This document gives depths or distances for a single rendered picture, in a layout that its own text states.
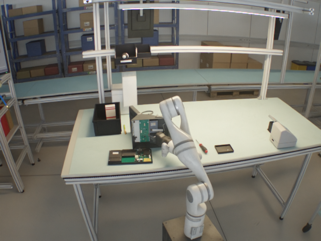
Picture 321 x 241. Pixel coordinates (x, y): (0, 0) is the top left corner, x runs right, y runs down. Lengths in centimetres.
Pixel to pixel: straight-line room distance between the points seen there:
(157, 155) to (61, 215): 144
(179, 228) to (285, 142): 92
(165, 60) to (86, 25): 180
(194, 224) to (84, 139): 98
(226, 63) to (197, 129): 330
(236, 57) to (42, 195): 419
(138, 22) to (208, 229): 254
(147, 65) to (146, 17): 214
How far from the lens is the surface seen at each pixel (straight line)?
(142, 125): 149
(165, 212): 247
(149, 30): 320
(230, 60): 497
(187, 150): 105
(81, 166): 147
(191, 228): 118
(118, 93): 193
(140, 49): 192
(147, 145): 159
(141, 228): 235
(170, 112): 113
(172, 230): 128
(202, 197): 102
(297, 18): 709
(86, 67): 510
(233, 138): 174
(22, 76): 553
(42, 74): 537
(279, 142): 170
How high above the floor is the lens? 188
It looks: 28 degrees down
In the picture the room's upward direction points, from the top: straight up
